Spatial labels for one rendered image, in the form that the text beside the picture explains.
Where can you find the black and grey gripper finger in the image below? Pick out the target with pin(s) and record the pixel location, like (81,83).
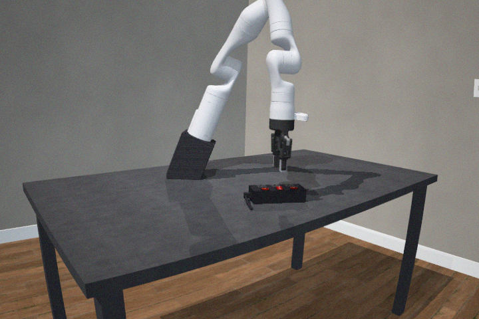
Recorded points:
(284,152)
(274,150)

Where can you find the black power strip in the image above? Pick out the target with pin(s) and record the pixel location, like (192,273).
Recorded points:
(281,193)

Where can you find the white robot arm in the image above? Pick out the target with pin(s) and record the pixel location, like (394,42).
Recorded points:
(247,28)

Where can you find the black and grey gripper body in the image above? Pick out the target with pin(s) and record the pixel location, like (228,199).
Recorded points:
(281,128)

